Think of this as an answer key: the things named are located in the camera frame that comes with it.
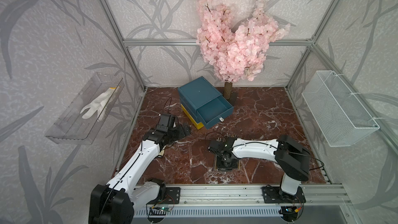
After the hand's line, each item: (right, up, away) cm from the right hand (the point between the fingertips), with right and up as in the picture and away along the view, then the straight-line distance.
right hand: (220, 170), depth 82 cm
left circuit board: (-27, -12, -11) cm, 32 cm away
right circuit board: (+33, -15, -8) cm, 37 cm away
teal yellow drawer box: (-9, +36, 0) cm, 37 cm away
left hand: (-19, +21, 0) cm, 28 cm away
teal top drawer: (-3, +32, +2) cm, 32 cm away
